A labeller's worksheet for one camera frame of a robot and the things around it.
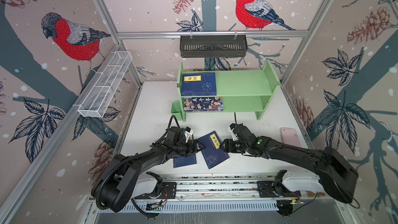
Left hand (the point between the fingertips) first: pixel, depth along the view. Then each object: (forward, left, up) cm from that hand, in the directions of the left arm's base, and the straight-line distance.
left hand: (201, 150), depth 80 cm
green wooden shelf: (+23, -22, +21) cm, 38 cm away
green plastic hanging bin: (+29, +17, -4) cm, 34 cm away
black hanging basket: (+65, -7, +21) cm, 68 cm away
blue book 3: (+27, 0, +23) cm, 35 cm away
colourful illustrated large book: (+25, +6, +8) cm, 26 cm away
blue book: (-4, +10, -6) cm, 12 cm away
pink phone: (+10, -53, -5) cm, 54 cm away
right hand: (+1, -11, -2) cm, 11 cm away
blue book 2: (+1, -7, -7) cm, 9 cm away
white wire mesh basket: (+27, +50, +23) cm, 62 cm away
